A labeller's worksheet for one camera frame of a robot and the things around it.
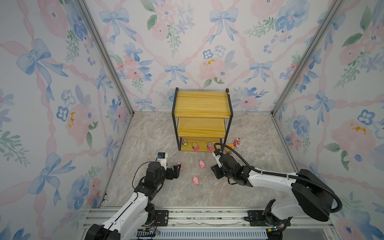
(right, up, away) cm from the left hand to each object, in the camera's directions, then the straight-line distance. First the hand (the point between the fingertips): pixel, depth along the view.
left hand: (174, 163), depth 85 cm
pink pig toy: (+4, -2, +1) cm, 5 cm away
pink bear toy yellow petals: (+36, +9, +10) cm, 38 cm away
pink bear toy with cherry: (+40, +11, +12) cm, 43 cm away
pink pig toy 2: (+16, -2, +5) cm, 17 cm away
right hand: (+22, -2, +2) cm, 23 cm away
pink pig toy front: (+12, -9, -1) cm, 16 cm away
